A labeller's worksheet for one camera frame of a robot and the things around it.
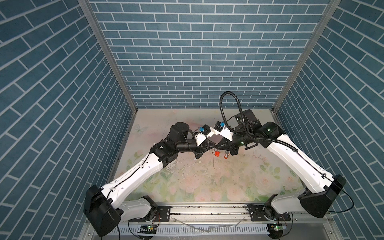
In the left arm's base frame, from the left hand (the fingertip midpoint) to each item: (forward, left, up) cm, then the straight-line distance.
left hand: (214, 145), depth 67 cm
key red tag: (-3, -1, -2) cm, 4 cm away
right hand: (+1, -1, -1) cm, 2 cm away
